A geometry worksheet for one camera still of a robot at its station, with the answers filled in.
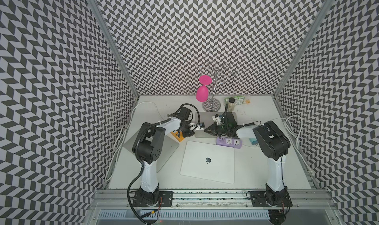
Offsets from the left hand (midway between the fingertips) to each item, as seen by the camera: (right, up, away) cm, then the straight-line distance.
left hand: (191, 130), depth 98 cm
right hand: (+9, 0, -4) cm, 10 cm away
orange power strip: (-7, -4, -6) cm, 10 cm away
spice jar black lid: (+29, +18, +7) cm, 35 cm away
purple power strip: (+24, -6, -7) cm, 26 cm away
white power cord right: (+72, +4, +4) cm, 72 cm away
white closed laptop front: (+11, -15, -13) cm, 23 cm away
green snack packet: (+35, +21, +10) cm, 42 cm away
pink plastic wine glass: (+7, +24, -11) cm, 27 cm away
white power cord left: (-42, -5, -14) cm, 45 cm away
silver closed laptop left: (-12, -8, -7) cm, 17 cm away
